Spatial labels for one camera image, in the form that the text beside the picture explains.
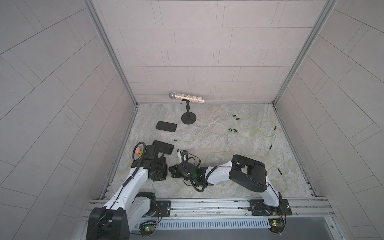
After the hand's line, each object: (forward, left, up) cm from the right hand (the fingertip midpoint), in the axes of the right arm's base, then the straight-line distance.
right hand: (167, 171), depth 82 cm
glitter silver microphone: (+38, -5, +22) cm, 44 cm away
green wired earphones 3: (+13, -64, -2) cm, 65 cm away
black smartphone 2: (+18, +5, -3) cm, 19 cm away
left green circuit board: (-25, +6, +2) cm, 26 cm away
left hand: (+5, -2, +1) cm, 5 cm away
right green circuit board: (-27, -52, -4) cm, 59 cm away
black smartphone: (+32, +4, 0) cm, 32 cm away
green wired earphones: (-13, -61, -3) cm, 62 cm away
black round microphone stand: (+37, -12, +1) cm, 39 cm away
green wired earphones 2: (+26, -38, -2) cm, 46 cm away
